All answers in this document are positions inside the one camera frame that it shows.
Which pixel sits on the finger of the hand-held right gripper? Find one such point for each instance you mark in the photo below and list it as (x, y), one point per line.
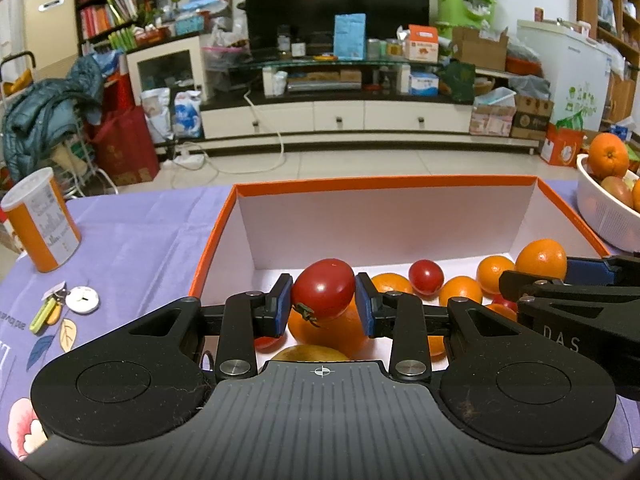
(587, 270)
(530, 284)

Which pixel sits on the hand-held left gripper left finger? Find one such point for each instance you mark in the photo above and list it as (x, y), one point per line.
(282, 310)

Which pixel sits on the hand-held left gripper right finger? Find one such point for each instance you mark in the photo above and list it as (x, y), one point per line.
(364, 310)

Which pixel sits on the red cherry tomato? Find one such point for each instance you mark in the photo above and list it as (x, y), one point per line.
(504, 303)
(426, 276)
(324, 287)
(265, 343)

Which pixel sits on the large orange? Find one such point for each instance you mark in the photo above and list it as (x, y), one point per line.
(340, 335)

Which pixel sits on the yellow-green apple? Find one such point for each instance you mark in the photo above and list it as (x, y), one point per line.
(310, 353)

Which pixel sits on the orange cardboard box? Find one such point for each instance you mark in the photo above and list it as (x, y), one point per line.
(375, 220)

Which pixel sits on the white plastic fruit bowl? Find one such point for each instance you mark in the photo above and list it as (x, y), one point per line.
(605, 215)

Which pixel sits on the brown-red fruit in bowl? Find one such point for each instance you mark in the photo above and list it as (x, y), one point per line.
(617, 191)

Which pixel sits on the orange in white bowl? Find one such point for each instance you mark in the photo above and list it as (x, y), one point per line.
(636, 195)
(607, 155)

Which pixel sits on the orange gift box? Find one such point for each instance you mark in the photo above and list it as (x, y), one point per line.
(562, 147)

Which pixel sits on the purple floral tablecloth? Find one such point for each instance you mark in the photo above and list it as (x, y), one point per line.
(140, 240)

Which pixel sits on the stack of brown cartons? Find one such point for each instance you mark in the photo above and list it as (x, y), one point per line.
(532, 116)

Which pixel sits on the pink pack with lid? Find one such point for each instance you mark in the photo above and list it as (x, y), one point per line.
(492, 117)

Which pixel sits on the white power strip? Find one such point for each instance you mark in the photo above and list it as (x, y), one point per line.
(189, 160)

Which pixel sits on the white television stand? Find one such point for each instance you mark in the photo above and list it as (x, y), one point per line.
(340, 117)

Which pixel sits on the white chest freezer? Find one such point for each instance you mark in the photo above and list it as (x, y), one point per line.
(565, 70)

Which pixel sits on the white round tag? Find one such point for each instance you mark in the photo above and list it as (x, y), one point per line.
(75, 305)

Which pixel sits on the dark green bag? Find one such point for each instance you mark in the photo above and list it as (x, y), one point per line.
(457, 84)

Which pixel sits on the blue and white plastic pack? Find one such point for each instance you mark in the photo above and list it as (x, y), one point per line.
(187, 117)

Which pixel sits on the blue and white tissue box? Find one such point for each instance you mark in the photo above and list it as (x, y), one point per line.
(424, 85)

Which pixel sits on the red shopping bag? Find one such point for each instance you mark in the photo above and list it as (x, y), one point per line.
(122, 150)

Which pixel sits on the white bottle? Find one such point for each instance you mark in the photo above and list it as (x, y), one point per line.
(274, 82)

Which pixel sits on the white plastic bag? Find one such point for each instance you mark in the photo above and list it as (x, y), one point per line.
(156, 115)

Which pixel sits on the brown cardboard box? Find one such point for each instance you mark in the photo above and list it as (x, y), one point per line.
(480, 50)

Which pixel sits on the orange and white canister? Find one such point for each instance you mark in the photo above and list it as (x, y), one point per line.
(45, 230)

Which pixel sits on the orange and white carton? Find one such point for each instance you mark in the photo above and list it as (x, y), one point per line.
(422, 45)

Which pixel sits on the clear plastic bag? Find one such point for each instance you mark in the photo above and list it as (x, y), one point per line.
(225, 50)

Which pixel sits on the wooden bookshelf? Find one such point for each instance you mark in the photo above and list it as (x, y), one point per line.
(582, 0)

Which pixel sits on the blue paper bag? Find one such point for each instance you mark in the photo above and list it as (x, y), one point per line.
(350, 35)

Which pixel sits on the white cabinet with glass door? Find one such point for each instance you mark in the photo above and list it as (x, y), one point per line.
(134, 70)

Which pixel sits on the teal tissue box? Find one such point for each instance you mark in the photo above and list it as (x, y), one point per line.
(190, 25)

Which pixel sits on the blue down jacket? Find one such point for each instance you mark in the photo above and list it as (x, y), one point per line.
(40, 115)

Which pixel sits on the black television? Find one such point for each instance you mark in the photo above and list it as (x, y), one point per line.
(335, 0)

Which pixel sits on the dark bookshelf with books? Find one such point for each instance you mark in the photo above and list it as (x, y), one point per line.
(105, 10)

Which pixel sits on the shopping trolley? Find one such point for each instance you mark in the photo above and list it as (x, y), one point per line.
(19, 56)

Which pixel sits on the cream standing air conditioner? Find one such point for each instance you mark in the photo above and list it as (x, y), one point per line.
(50, 25)

